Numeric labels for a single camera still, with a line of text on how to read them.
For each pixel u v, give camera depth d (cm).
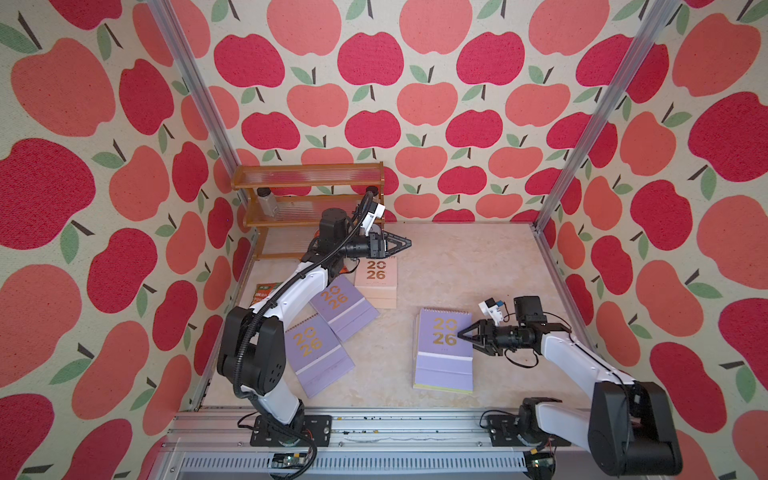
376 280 104
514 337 72
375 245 69
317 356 86
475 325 78
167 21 70
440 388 78
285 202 116
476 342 80
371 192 99
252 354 45
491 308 81
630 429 41
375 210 72
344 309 95
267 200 98
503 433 73
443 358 80
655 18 70
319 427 75
